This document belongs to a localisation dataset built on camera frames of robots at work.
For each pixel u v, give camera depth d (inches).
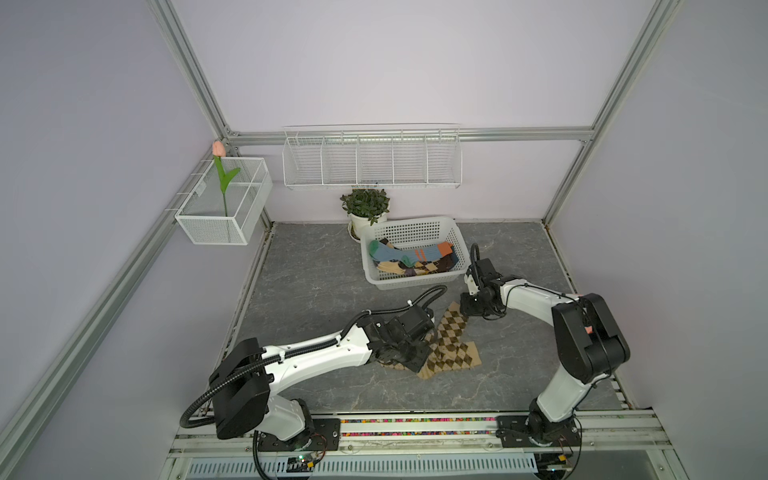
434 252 41.4
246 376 15.7
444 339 34.7
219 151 33.3
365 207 40.1
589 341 18.9
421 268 40.5
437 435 29.6
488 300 28.1
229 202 32.6
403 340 23.2
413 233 43.8
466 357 33.5
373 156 38.6
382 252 41.2
